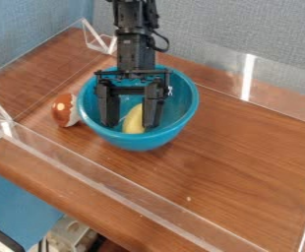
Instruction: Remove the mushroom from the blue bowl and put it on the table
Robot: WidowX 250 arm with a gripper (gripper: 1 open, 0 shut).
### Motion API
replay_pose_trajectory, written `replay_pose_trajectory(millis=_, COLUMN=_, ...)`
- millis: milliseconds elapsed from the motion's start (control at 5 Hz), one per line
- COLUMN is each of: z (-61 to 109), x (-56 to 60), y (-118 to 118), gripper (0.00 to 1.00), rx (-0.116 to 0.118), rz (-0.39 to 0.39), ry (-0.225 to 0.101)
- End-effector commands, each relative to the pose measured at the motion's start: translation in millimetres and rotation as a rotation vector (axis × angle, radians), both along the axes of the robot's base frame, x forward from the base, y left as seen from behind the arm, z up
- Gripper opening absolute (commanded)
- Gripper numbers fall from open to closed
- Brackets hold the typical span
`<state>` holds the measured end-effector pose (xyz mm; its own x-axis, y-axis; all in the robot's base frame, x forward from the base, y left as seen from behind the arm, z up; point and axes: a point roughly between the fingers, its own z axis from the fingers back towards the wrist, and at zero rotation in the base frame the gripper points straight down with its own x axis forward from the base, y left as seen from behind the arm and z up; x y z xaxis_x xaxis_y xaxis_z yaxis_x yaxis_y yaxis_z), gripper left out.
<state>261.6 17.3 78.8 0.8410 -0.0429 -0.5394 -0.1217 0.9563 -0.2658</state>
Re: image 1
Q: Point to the clear acrylic back barrier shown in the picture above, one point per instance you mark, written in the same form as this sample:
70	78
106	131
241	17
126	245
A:
248	77

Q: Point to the white power strip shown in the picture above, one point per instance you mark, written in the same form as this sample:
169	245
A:
69	236

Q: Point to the blue plastic bowl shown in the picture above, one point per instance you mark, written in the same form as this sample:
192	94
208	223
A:
178	111

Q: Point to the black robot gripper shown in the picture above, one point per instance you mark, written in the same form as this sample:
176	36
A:
134	78

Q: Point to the clear acrylic barrier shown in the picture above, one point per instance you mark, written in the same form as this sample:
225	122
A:
248	77
135	217

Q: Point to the yellow toy banana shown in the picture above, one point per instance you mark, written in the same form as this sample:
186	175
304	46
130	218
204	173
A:
131	125

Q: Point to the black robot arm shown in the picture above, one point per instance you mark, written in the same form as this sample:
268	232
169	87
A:
135	15

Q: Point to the clear acrylic front barrier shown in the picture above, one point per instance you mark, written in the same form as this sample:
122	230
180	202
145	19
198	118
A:
135	217

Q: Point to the clear acrylic corner bracket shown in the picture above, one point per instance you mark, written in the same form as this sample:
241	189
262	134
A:
99	42

